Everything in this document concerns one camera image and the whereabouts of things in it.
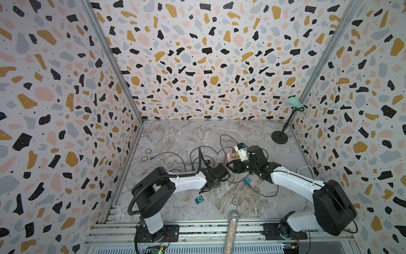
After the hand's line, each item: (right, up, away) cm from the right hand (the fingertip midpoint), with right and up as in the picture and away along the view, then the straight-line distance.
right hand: (232, 164), depth 86 cm
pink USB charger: (+1, +5, +9) cm, 10 cm away
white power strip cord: (+47, -4, +13) cm, 49 cm away
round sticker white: (-53, +5, +18) cm, 56 cm away
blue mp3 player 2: (+9, -10, +4) cm, 14 cm away
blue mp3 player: (-18, -19, -2) cm, 26 cm away
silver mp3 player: (+1, -20, -3) cm, 20 cm away
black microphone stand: (+37, +14, +25) cm, 47 cm away
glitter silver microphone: (-2, -29, -14) cm, 33 cm away
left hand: (-7, -11, +4) cm, 13 cm away
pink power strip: (-1, +1, +13) cm, 13 cm away
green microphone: (+35, +33, 0) cm, 48 cm away
